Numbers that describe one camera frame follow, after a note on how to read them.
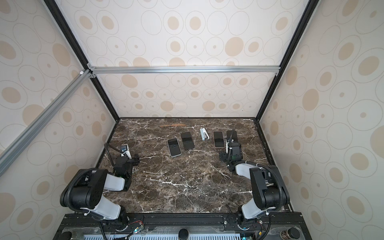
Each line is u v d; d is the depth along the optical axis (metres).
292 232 0.64
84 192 0.45
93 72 0.91
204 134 1.07
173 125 1.17
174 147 1.02
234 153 0.73
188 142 1.06
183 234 0.63
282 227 0.73
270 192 0.46
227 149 0.78
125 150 0.78
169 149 1.00
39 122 0.61
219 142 1.09
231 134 1.10
